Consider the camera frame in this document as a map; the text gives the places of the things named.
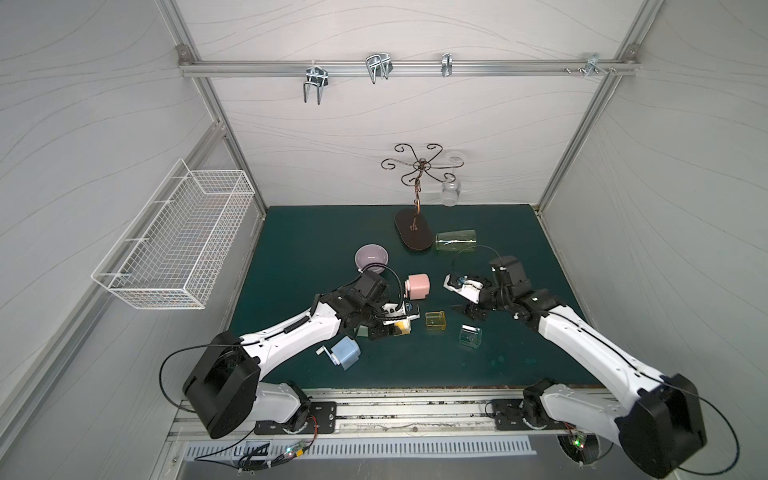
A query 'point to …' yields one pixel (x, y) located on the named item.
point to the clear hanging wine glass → (451, 188)
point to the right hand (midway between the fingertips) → (458, 289)
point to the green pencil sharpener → (363, 331)
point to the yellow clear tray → (435, 320)
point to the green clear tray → (471, 336)
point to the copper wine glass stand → (411, 222)
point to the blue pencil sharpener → (345, 352)
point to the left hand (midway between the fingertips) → (398, 320)
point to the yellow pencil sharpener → (404, 326)
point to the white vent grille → (232, 451)
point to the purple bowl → (371, 253)
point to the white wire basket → (172, 253)
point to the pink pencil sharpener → (417, 286)
